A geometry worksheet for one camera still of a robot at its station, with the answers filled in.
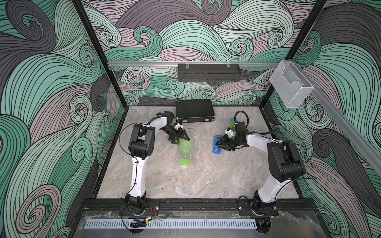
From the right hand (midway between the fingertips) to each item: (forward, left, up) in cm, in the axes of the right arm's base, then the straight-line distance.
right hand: (216, 145), depth 92 cm
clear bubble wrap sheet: (-7, +17, 0) cm, 18 cm away
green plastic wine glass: (-2, +20, +2) cm, 20 cm away
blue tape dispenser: (-2, 0, -2) cm, 3 cm away
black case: (+31, +13, -1) cm, 34 cm away
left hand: (+4, +20, 0) cm, 20 cm away
